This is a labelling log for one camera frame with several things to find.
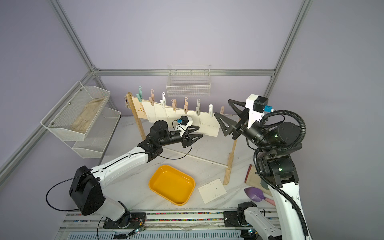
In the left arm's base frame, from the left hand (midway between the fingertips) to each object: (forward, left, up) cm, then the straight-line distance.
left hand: (198, 132), depth 71 cm
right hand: (-8, -8, +22) cm, 24 cm away
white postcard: (-17, -8, -32) cm, 37 cm away
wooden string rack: (-2, -20, -32) cm, 37 cm away
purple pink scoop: (-20, -32, -29) cm, 48 cm away
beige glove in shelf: (+9, +61, -1) cm, 61 cm away
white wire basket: (+42, +8, +3) cm, 43 cm away
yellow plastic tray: (-14, +15, -31) cm, 38 cm away
